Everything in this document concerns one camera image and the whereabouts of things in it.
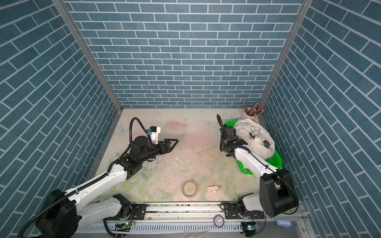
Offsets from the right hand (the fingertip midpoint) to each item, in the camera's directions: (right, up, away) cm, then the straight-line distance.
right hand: (231, 140), depth 89 cm
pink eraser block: (-12, -26, -8) cm, 30 cm away
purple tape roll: (-12, -37, -17) cm, 42 cm away
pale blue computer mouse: (+21, -37, -20) cm, 47 cm away
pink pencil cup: (+14, +15, +16) cm, 26 cm away
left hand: (-32, 0, -12) cm, 34 cm away
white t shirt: (+12, +1, -11) cm, 17 cm away
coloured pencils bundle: (+20, +19, +17) cm, 32 cm away
